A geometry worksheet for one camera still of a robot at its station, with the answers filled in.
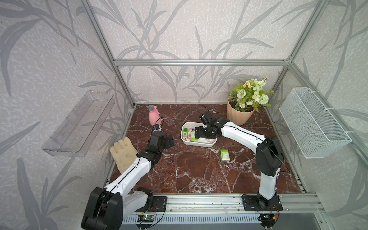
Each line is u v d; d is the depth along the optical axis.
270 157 0.48
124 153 0.91
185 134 0.96
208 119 0.71
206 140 0.96
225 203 0.75
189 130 1.00
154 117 0.99
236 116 0.96
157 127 0.75
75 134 0.67
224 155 0.89
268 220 0.71
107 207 0.39
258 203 0.66
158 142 0.63
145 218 0.71
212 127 0.66
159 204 0.73
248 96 0.87
